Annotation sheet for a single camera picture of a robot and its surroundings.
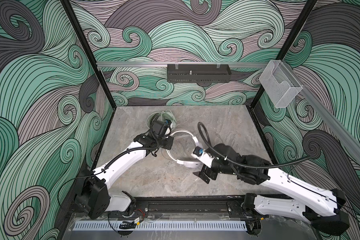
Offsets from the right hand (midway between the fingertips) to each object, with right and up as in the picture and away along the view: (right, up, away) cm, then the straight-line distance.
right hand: (198, 163), depth 67 cm
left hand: (-13, +9, +15) cm, 22 cm away
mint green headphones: (-22, +22, +40) cm, 51 cm away
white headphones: (-1, -2, +6) cm, 6 cm away
